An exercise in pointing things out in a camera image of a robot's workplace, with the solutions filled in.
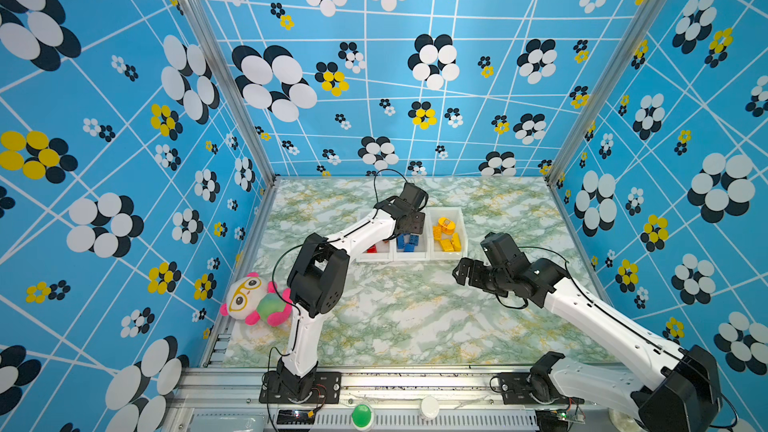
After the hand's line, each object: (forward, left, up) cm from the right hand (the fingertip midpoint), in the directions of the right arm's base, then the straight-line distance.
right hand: (467, 276), depth 80 cm
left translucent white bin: (+14, +25, -11) cm, 30 cm away
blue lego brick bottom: (+19, +14, -9) cm, 25 cm away
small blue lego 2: (+16, +15, -11) cm, 25 cm away
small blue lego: (+18, +13, -9) cm, 24 cm away
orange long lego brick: (+17, -1, -9) cm, 19 cm away
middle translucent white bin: (+15, +11, -11) cm, 21 cm away
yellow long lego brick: (+23, +2, -9) cm, 25 cm away
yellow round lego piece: (+22, +5, -10) cm, 25 cm away
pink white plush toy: (-4, +60, -7) cm, 61 cm away
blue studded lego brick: (+18, +18, -10) cm, 27 cm away
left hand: (+21, +14, -2) cm, 26 cm away
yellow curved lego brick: (+17, +3, -11) cm, 20 cm away
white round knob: (-29, +11, -6) cm, 32 cm away
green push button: (-31, +26, -2) cm, 41 cm away
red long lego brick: (+15, +28, -11) cm, 33 cm away
